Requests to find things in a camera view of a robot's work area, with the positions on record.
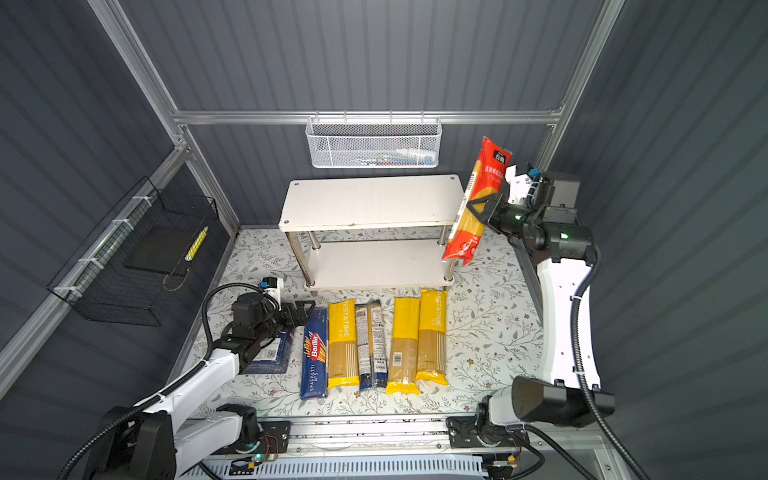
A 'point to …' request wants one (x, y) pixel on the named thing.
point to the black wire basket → (129, 269)
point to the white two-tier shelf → (373, 233)
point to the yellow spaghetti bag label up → (405, 340)
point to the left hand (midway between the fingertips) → (302, 304)
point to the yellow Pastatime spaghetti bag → (343, 366)
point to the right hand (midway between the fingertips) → (474, 207)
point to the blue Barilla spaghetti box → (314, 362)
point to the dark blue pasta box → (273, 357)
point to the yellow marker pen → (193, 249)
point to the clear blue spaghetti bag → (372, 358)
